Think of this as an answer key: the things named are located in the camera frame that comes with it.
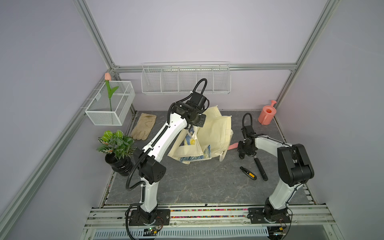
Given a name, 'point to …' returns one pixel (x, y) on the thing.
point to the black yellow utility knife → (250, 174)
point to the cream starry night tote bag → (212, 140)
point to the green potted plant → (117, 147)
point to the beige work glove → (144, 127)
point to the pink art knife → (232, 146)
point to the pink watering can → (267, 114)
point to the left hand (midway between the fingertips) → (199, 121)
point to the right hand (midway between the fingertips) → (241, 149)
